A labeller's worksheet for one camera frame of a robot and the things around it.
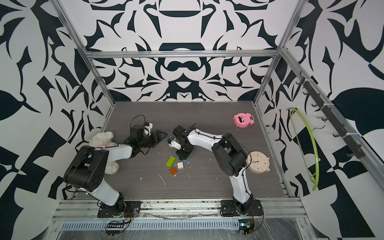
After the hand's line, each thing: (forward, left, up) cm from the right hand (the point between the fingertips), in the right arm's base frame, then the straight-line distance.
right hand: (182, 153), depth 92 cm
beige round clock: (-7, -45, 0) cm, 46 cm away
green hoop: (-20, -56, +25) cm, 64 cm away
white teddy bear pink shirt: (+5, +46, +9) cm, 47 cm away
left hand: (+10, +11, +7) cm, 16 cm away
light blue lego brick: (-5, -2, 0) cm, 5 cm away
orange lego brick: (-11, +5, 0) cm, 12 cm away
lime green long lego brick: (-5, +7, 0) cm, 8 cm away
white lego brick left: (-7, +1, 0) cm, 8 cm away
